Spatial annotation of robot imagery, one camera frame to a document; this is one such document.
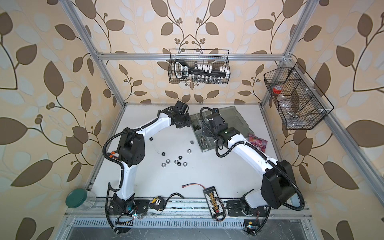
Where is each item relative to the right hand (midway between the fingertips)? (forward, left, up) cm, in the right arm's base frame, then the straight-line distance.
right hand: (212, 127), depth 84 cm
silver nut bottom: (-11, +27, -18) cm, 35 cm away
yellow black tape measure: (-34, +30, -16) cm, 48 cm away
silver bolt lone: (+2, +4, -17) cm, 18 cm away
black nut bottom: (-13, +20, -18) cm, 30 cm away
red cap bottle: (+18, -39, +12) cm, 45 cm away
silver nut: (+2, +13, -18) cm, 22 cm away
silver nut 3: (-13, +30, -18) cm, 37 cm away
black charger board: (-35, +2, -17) cm, 39 cm away
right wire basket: (+1, -43, +16) cm, 46 cm away
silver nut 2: (-5, +14, -17) cm, 23 cm away
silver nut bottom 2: (-12, +22, -18) cm, 31 cm away
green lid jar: (-33, +64, -8) cm, 72 cm away
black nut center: (-9, +20, -18) cm, 28 cm away
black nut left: (-6, +31, -18) cm, 36 cm away
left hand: (+11, +12, -6) cm, 17 cm away
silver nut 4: (-14, +17, -18) cm, 28 cm away
